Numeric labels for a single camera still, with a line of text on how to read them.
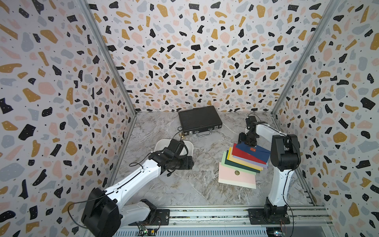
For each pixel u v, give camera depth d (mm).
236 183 875
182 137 1059
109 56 870
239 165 923
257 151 1001
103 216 384
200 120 1097
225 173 901
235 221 736
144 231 715
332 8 712
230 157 948
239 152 976
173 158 615
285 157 564
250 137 875
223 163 933
